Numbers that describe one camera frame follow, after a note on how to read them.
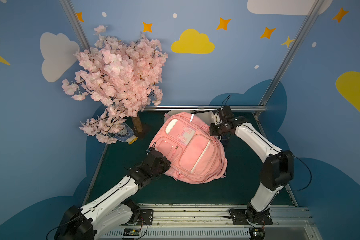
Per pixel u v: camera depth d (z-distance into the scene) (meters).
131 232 0.72
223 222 0.74
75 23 0.73
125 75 0.59
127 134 1.08
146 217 0.75
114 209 0.53
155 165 0.62
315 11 0.70
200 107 1.57
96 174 0.93
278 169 0.48
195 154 0.83
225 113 0.69
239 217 0.74
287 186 0.90
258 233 0.72
